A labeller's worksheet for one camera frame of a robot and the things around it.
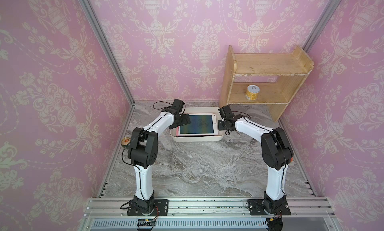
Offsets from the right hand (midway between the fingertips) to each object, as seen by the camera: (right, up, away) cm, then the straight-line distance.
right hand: (223, 124), depth 100 cm
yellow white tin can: (+15, +20, -10) cm, 27 cm away
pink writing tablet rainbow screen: (-14, 0, +4) cm, 15 cm away
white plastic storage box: (-15, +10, +21) cm, 28 cm away
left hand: (-27, +1, -1) cm, 27 cm away
